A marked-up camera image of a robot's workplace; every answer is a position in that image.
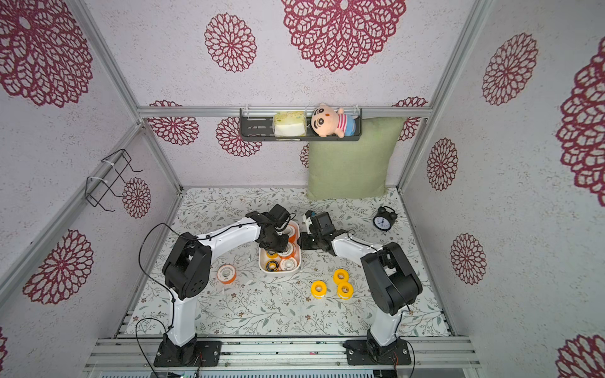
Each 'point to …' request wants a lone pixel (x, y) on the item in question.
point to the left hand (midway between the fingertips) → (281, 248)
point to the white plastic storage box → (263, 259)
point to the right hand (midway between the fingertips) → (296, 238)
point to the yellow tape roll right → (345, 290)
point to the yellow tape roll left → (318, 289)
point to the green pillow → (355, 169)
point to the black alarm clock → (385, 218)
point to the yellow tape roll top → (340, 276)
